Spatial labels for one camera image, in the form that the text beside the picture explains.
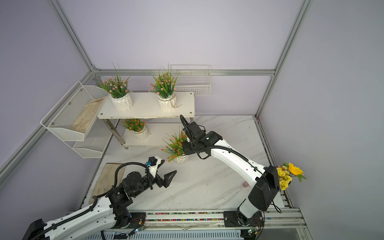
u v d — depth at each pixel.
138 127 0.90
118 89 0.65
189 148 0.68
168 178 0.67
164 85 0.65
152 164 0.62
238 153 0.47
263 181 0.41
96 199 0.54
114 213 0.55
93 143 0.90
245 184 0.82
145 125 0.88
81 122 0.76
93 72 0.91
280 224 0.74
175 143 0.68
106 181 0.85
